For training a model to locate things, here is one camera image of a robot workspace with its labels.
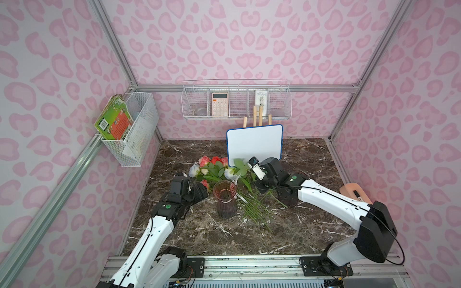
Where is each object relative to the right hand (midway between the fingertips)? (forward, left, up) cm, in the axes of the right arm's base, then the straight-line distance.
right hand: (255, 176), depth 83 cm
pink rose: (+18, +29, -11) cm, 36 cm away
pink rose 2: (+4, +26, -12) cm, 29 cm away
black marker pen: (0, -54, -18) cm, 57 cm away
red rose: (+19, +22, -11) cm, 31 cm away
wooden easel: (+24, 0, +15) cm, 28 cm away
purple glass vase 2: (-18, -9, +17) cm, 26 cm away
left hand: (-6, +25, -1) cm, 26 cm away
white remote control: (+36, -3, +17) cm, 40 cm away
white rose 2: (+10, +33, -10) cm, 36 cm away
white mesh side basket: (+7, +55, +11) cm, 57 cm away
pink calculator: (+34, +18, +15) cm, 42 cm away
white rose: (+5, +13, -5) cm, 15 cm away
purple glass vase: (-8, +14, 0) cm, 16 cm away
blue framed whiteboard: (+19, -4, +3) cm, 20 cm away
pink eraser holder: (0, -47, -12) cm, 48 cm away
